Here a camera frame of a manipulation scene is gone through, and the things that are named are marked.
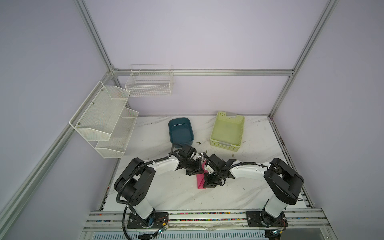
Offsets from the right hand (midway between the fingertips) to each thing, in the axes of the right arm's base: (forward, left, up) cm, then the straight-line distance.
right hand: (202, 186), depth 83 cm
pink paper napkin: (+4, +1, +3) cm, 5 cm away
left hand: (+7, -1, +4) cm, 8 cm away
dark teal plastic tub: (+39, +16, +1) cm, 43 cm away
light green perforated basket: (+42, -19, -2) cm, 47 cm away
